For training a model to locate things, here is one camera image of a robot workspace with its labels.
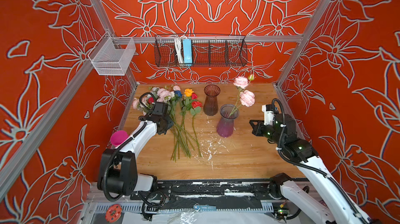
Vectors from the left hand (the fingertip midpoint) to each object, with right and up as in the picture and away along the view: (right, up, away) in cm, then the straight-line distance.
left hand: (169, 123), depth 88 cm
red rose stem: (+15, +7, +12) cm, 21 cm away
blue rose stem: (+3, +18, +20) cm, 27 cm away
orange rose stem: (+9, +10, +15) cm, 20 cm away
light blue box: (+11, +41, +2) cm, 43 cm away
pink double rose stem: (+39, +15, -18) cm, 45 cm away
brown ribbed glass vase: (+25, +9, +8) cm, 27 cm away
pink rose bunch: (-4, +17, +10) cm, 20 cm away
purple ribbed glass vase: (+33, +6, -6) cm, 34 cm away
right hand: (+41, +4, -15) cm, 44 cm away
